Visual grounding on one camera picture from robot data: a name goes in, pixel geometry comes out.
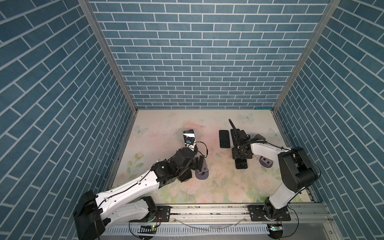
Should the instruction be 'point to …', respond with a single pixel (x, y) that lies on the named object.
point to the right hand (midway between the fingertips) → (237, 153)
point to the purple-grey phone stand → (203, 174)
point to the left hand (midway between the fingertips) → (197, 155)
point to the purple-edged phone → (241, 163)
